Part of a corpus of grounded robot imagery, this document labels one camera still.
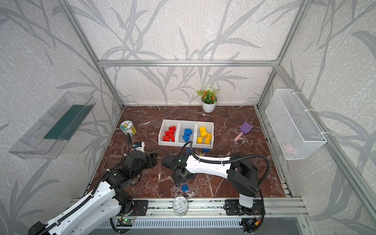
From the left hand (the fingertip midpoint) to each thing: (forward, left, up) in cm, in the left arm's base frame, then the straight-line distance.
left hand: (155, 151), depth 82 cm
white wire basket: (-3, -66, +24) cm, 70 cm away
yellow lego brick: (+21, -27, -8) cm, 35 cm away
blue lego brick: (+18, -18, -8) cm, 26 cm away
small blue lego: (+6, -30, -11) cm, 32 cm away
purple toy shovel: (+24, -59, -12) cm, 65 cm away
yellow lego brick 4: (+13, -30, -11) cm, 35 cm away
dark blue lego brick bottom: (-17, -17, -9) cm, 26 cm away
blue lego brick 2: (+6, -18, -10) cm, 21 cm away
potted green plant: (+41, -32, +3) cm, 51 cm away
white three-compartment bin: (+16, -10, -6) cm, 20 cm away
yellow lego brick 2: (+17, -28, -9) cm, 34 cm away
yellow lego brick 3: (+12, -25, -9) cm, 29 cm away
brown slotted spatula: (-1, +30, -12) cm, 32 cm away
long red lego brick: (+14, -3, -9) cm, 17 cm away
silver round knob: (-26, -16, -6) cm, 31 cm away
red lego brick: (+23, -5, -11) cm, 26 cm away
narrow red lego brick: (+19, -4, -10) cm, 22 cm away
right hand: (-11, -15, -6) cm, 20 cm away
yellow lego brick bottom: (+16, -32, -8) cm, 36 cm away
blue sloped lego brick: (+15, -16, -10) cm, 24 cm away
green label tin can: (+21, +24, -5) cm, 32 cm away
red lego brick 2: (+15, -7, -10) cm, 19 cm away
